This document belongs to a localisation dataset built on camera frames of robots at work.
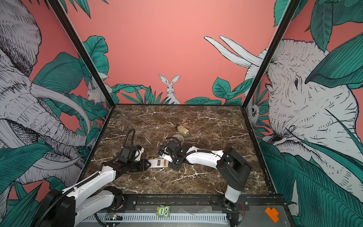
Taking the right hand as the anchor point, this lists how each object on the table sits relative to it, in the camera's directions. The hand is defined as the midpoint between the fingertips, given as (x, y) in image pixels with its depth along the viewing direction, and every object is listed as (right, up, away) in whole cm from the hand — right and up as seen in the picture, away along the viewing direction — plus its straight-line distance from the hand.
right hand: (171, 161), depth 85 cm
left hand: (-14, -1, 0) cm, 14 cm away
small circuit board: (-28, -24, -15) cm, 39 cm away
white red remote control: (-8, -2, +3) cm, 9 cm away
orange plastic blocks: (+53, -22, -15) cm, 60 cm away
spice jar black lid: (+7, +17, +17) cm, 25 cm away
